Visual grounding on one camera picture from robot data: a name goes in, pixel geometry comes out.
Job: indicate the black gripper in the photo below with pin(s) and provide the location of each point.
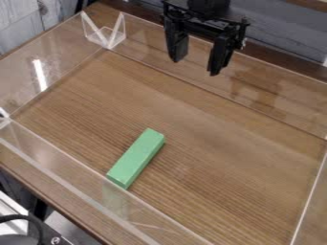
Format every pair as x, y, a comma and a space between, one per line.
204, 18

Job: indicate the green rectangular block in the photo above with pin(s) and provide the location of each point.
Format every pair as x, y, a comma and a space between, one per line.
134, 159

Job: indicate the black device with knob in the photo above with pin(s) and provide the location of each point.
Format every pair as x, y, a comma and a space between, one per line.
49, 236

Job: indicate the clear acrylic corner bracket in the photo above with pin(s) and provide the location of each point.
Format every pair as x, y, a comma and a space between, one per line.
104, 36

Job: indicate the clear acrylic enclosure wall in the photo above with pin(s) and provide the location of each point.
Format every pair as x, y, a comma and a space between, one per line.
239, 178

